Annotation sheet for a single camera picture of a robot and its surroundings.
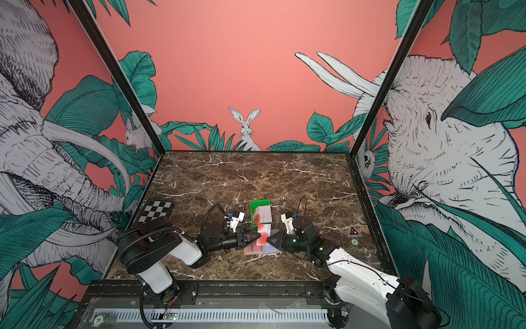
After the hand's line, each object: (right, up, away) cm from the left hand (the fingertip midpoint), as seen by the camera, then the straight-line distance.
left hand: (262, 236), depth 78 cm
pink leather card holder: (+2, -7, +5) cm, 9 cm away
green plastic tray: (-5, +9, +18) cm, 21 cm away
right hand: (+1, -1, -1) cm, 2 cm away
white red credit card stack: (-1, +6, +13) cm, 14 cm away
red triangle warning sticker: (+41, -2, +13) cm, 43 cm away
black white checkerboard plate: (-51, +7, +15) cm, 53 cm away
